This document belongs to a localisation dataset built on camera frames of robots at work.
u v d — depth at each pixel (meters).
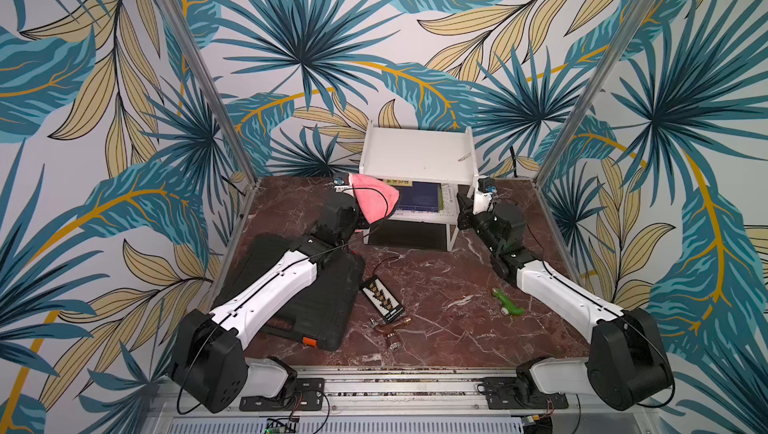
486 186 0.68
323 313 0.79
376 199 0.63
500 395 0.73
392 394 0.75
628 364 0.41
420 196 0.86
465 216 0.72
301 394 0.73
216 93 0.93
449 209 0.88
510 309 0.86
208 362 0.39
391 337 0.81
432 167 0.75
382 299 0.88
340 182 0.67
